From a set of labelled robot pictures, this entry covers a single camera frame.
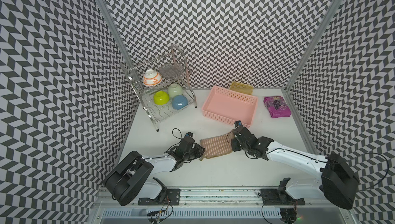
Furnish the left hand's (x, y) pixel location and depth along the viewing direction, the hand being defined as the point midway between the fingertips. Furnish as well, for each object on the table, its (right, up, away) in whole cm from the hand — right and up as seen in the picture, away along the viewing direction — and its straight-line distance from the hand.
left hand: (204, 151), depth 88 cm
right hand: (+17, +6, -3) cm, 18 cm away
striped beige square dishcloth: (+8, +3, +1) cm, 8 cm away
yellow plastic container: (+30, +41, +35) cm, 62 cm away
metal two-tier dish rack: (-23, +40, -3) cm, 46 cm away
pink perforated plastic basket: (+18, +26, +18) cm, 37 cm away
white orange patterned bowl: (-28, +42, -7) cm, 51 cm away
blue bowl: (-16, +29, +13) cm, 35 cm away
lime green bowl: (-29, +32, +14) cm, 45 cm away
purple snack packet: (+49, +26, +14) cm, 57 cm away
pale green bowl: (-21, +37, +18) cm, 46 cm away
